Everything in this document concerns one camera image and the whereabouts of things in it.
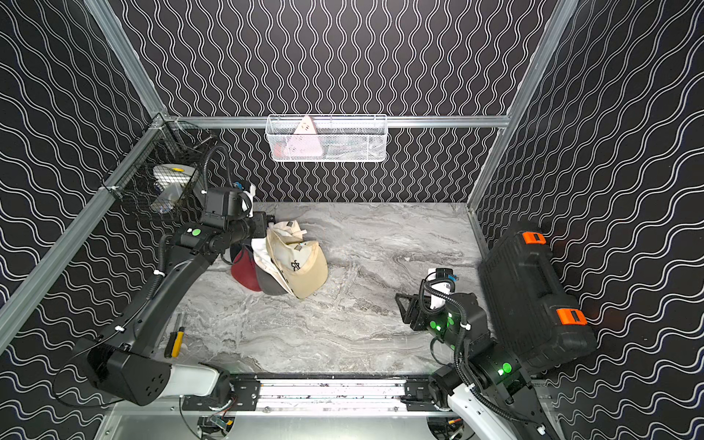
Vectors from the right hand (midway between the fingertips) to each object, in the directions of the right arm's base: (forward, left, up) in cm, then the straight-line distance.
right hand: (405, 294), depth 68 cm
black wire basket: (+27, +75, +14) cm, 81 cm away
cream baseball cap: (+31, +37, -12) cm, 50 cm away
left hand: (+20, +39, +8) cm, 44 cm away
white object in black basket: (+31, +67, +10) cm, 75 cm away
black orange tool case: (-3, -31, -3) cm, 32 cm away
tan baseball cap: (+19, +31, -17) cm, 40 cm away
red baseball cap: (+16, +50, -14) cm, 54 cm away
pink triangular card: (+48, +30, +13) cm, 58 cm away
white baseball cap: (+16, +42, -8) cm, 46 cm away
